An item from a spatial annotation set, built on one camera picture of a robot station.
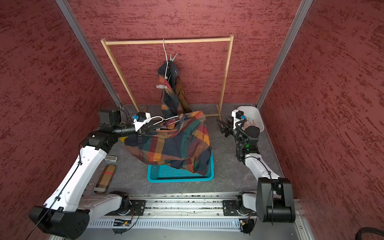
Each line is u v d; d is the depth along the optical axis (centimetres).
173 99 84
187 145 74
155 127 63
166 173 85
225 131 71
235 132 70
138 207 72
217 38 67
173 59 86
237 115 66
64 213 36
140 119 53
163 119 62
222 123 74
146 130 60
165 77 73
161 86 67
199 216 74
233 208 73
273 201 42
